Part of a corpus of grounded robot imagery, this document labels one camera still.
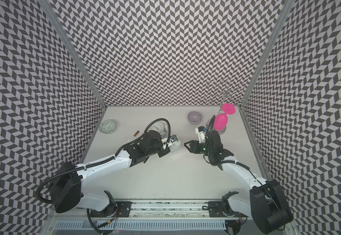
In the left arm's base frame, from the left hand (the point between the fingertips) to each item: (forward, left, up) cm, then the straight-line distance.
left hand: (170, 142), depth 81 cm
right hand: (-1, -10, -3) cm, 10 cm away
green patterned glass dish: (+20, +45, -11) cm, 51 cm away
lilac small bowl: (+28, -17, -12) cm, 35 cm away
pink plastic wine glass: (+8, -28, +10) cm, 30 cm away
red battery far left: (+15, +25, -12) cm, 31 cm away
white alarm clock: (-1, -3, -4) cm, 5 cm away
